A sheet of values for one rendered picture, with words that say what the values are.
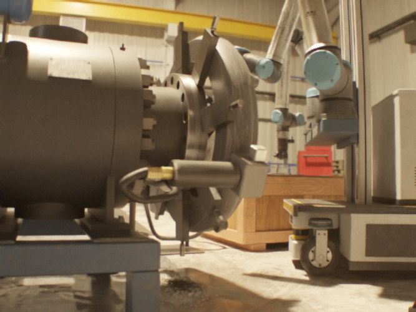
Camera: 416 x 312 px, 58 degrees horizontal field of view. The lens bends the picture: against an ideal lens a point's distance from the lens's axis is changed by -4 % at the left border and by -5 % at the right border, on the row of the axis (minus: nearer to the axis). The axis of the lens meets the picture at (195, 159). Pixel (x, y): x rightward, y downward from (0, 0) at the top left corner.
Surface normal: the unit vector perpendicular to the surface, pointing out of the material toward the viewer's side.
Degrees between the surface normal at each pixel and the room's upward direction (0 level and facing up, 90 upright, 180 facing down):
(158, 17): 90
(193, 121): 86
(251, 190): 113
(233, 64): 59
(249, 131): 93
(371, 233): 90
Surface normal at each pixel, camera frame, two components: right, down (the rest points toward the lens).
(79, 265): 0.39, -0.04
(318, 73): -0.53, 0.03
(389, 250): -0.15, -0.06
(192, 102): 0.37, -0.41
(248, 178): 0.35, 0.34
